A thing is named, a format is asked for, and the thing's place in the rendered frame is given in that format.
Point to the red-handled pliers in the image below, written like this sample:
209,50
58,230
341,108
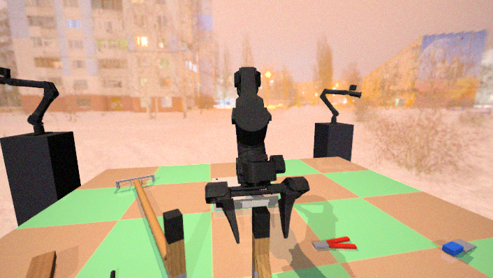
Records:
333,243

